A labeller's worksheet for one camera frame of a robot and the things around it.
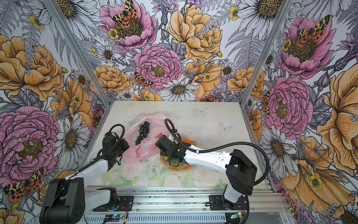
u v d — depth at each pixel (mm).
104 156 617
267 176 455
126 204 739
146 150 886
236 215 715
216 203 736
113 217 711
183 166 836
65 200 450
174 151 609
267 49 878
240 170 435
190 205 755
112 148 650
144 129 995
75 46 858
